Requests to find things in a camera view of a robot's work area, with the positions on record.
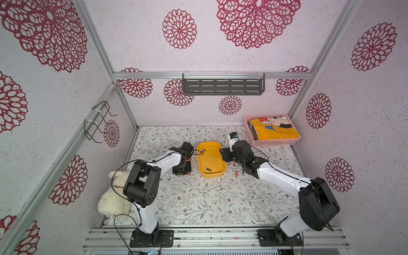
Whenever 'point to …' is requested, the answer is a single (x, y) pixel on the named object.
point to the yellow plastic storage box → (211, 162)
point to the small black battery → (208, 169)
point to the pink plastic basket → (256, 143)
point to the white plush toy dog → (110, 203)
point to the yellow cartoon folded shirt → (277, 127)
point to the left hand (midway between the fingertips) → (184, 172)
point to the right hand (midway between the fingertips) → (222, 147)
